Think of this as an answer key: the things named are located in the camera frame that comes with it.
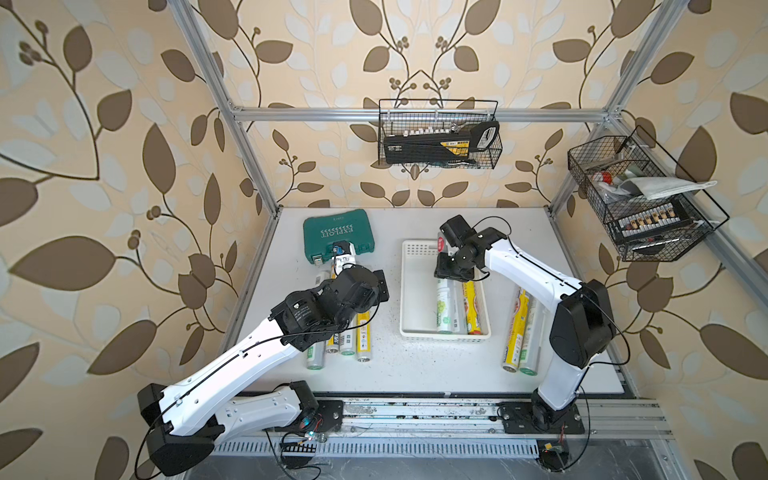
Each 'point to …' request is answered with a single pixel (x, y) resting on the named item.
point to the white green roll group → (445, 296)
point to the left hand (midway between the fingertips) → (371, 279)
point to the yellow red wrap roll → (330, 341)
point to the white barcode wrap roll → (316, 357)
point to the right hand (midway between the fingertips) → (441, 273)
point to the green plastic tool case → (321, 232)
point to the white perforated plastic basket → (418, 297)
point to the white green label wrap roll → (348, 342)
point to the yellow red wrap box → (471, 308)
